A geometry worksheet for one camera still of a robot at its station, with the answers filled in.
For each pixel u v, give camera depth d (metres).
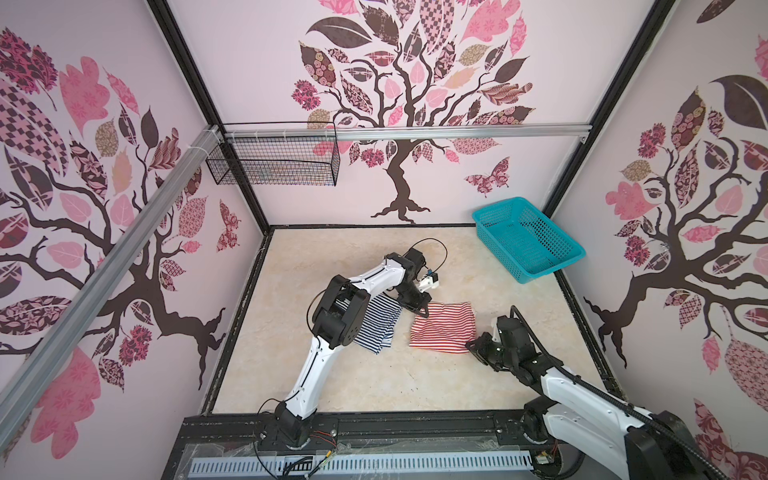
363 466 0.70
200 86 0.79
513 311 0.75
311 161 0.79
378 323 0.92
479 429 0.75
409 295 0.85
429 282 0.92
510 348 0.70
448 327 0.90
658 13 0.69
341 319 0.59
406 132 0.93
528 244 1.14
